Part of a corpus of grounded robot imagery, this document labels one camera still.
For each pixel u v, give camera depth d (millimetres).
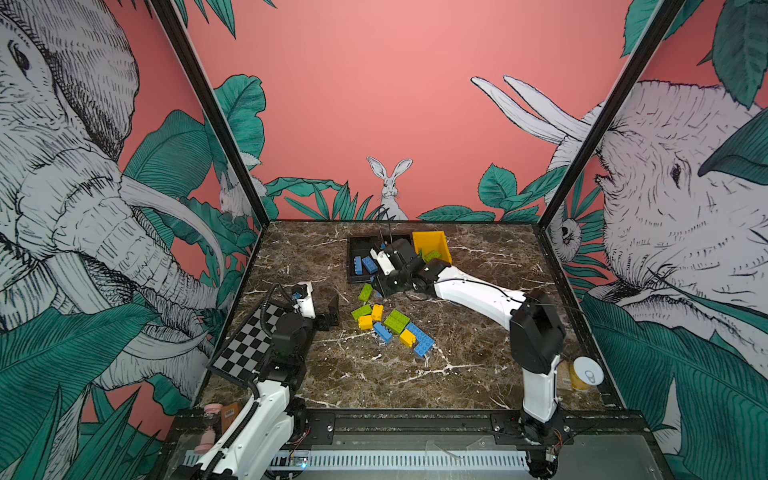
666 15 694
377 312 930
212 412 740
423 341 879
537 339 498
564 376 789
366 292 982
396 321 919
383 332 888
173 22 704
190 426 745
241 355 820
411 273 672
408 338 881
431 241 1113
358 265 1037
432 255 1080
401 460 703
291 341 597
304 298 689
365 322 907
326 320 731
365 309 951
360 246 1136
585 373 783
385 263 719
